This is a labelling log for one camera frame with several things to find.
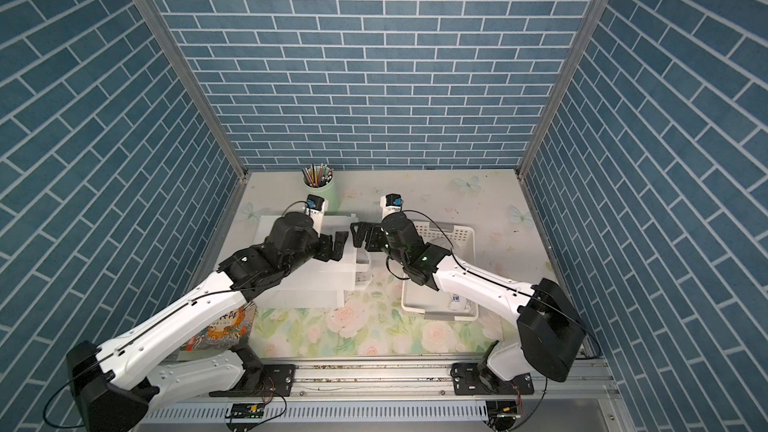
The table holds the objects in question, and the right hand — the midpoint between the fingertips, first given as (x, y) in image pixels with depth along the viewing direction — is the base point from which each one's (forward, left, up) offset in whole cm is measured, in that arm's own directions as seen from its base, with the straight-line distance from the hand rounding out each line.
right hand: (366, 226), depth 79 cm
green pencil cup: (+18, +16, -8) cm, 25 cm away
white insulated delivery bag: (-13, +12, -10) cm, 20 cm away
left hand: (-4, +6, +3) cm, 7 cm away
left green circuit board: (-40, +25, -24) cm, 53 cm away
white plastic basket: (-10, -16, -21) cm, 28 cm away
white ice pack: (-12, -27, -17) cm, 34 cm away
